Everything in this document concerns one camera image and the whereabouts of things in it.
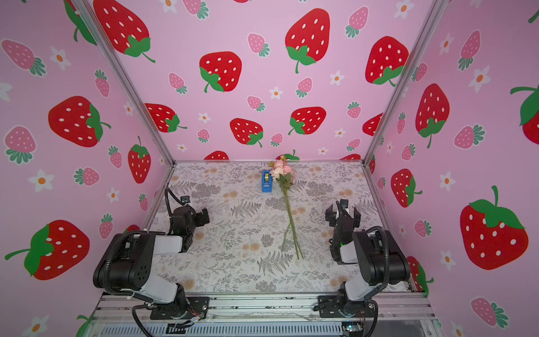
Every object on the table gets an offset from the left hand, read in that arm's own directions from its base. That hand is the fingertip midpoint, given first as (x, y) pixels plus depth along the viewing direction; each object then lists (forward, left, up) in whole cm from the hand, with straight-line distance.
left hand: (196, 210), depth 96 cm
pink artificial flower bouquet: (+22, -40, +4) cm, 46 cm away
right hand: (-1, -67, +5) cm, 67 cm away
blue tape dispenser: (+18, -32, -1) cm, 37 cm away
